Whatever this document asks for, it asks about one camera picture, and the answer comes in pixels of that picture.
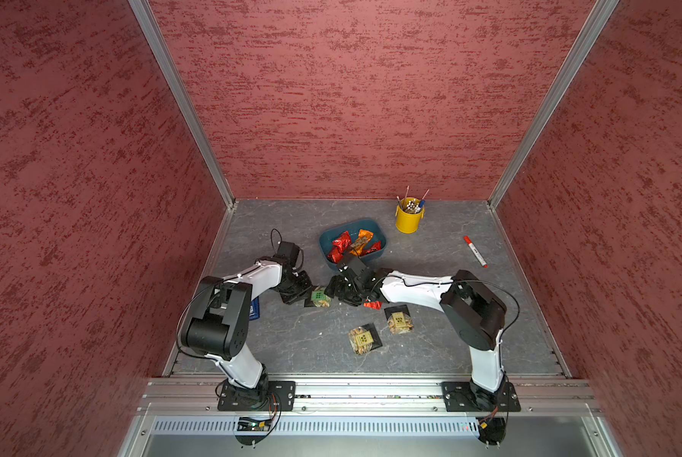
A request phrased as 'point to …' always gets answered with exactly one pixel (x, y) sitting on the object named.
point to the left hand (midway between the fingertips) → (309, 298)
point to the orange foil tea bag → (364, 236)
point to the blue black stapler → (254, 308)
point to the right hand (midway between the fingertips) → (330, 299)
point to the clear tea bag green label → (319, 297)
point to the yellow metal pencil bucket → (409, 211)
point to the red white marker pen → (483, 262)
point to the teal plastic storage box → (376, 227)
